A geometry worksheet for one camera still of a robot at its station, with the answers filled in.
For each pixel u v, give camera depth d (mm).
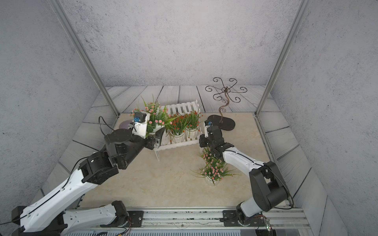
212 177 729
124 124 1117
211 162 790
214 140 672
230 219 715
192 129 857
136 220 728
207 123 775
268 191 432
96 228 707
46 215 381
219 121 1150
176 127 771
